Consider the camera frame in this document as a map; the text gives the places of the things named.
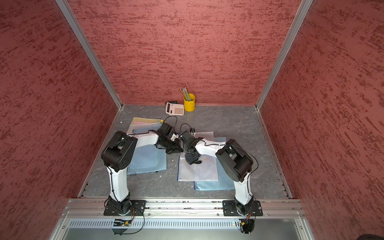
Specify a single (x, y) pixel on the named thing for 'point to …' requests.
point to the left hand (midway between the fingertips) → (182, 152)
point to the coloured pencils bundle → (185, 94)
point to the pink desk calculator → (173, 108)
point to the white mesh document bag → (206, 170)
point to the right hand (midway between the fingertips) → (190, 149)
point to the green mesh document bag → (133, 126)
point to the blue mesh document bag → (225, 180)
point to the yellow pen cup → (189, 105)
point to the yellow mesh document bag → (142, 120)
